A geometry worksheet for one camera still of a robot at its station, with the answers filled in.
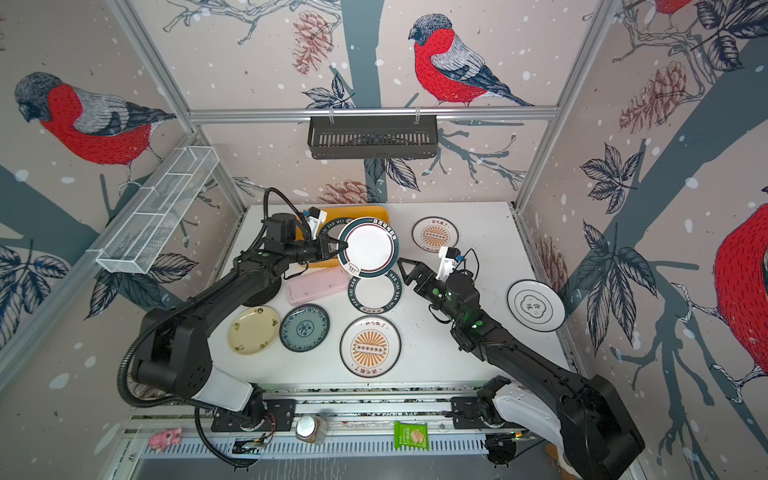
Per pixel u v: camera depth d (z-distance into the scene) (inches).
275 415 28.7
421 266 26.8
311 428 24.9
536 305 36.5
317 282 37.3
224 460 26.7
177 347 17.3
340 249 32.1
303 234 29.8
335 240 31.9
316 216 30.8
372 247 33.4
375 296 37.4
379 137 40.9
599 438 15.5
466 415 28.7
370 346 33.6
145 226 29.3
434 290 26.8
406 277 27.1
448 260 28.1
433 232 44.0
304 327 34.7
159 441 27.0
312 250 29.3
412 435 27.5
